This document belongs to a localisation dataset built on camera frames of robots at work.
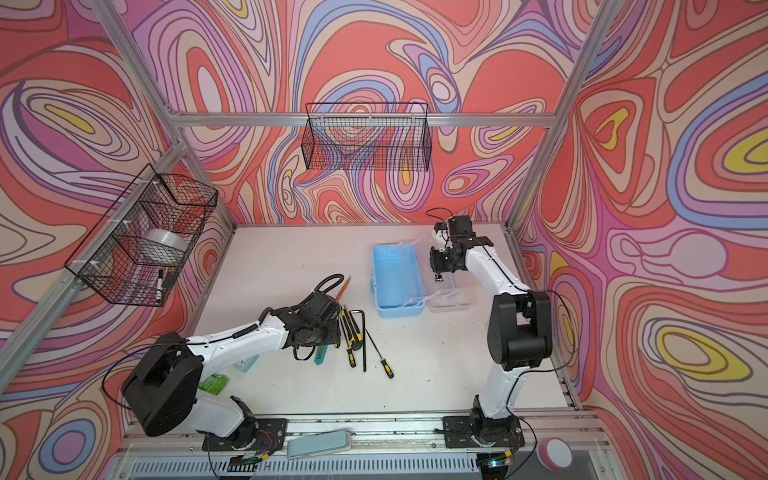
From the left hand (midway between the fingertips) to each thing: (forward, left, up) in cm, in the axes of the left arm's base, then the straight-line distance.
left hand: (339, 333), depth 88 cm
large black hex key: (0, -7, -3) cm, 8 cm away
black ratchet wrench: (+13, -30, +10) cm, 34 cm away
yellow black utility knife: (-2, -5, -3) cm, 6 cm away
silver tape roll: (+13, +41, +29) cm, 51 cm away
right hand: (+18, -30, +8) cm, 36 cm away
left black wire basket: (+8, +45, +31) cm, 55 cm away
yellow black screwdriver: (-7, -13, -3) cm, 15 cm away
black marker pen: (+2, +41, +22) cm, 47 cm away
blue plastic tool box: (+17, -19, -3) cm, 25 cm away
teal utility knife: (-4, +6, -7) cm, 10 cm away
